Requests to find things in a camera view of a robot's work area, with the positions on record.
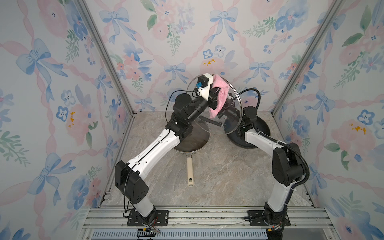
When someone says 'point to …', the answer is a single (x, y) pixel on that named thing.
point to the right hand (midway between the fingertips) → (210, 99)
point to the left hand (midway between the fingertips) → (223, 83)
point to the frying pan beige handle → (190, 170)
